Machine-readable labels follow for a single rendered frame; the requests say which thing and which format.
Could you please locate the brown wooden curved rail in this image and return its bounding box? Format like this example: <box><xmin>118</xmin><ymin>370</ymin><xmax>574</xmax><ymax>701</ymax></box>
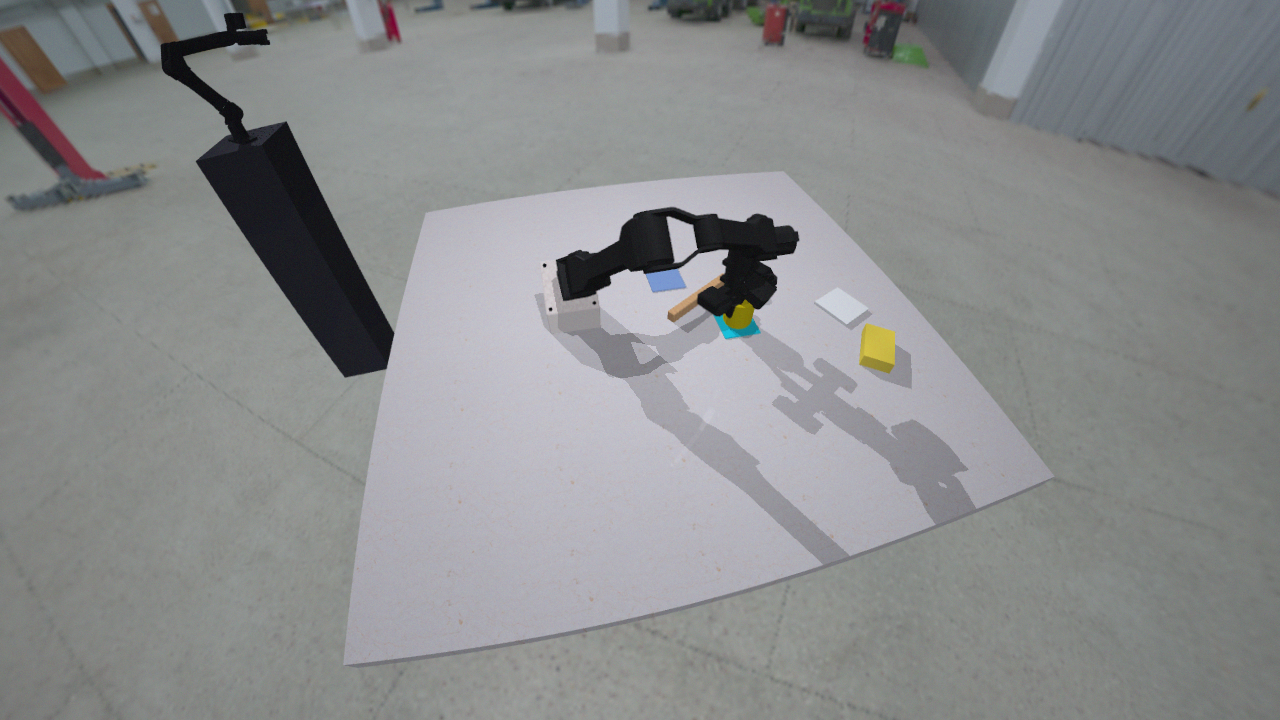
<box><xmin>668</xmin><ymin>273</ymin><xmax>724</xmax><ymax>322</ymax></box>

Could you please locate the yellow block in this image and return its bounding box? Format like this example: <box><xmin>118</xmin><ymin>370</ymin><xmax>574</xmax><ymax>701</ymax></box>
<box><xmin>859</xmin><ymin>323</ymin><xmax>895</xmax><ymax>373</ymax></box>

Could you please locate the white flat pad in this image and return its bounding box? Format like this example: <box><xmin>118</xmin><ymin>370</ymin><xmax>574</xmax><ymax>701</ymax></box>
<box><xmin>814</xmin><ymin>287</ymin><xmax>869</xmax><ymax>327</ymax></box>

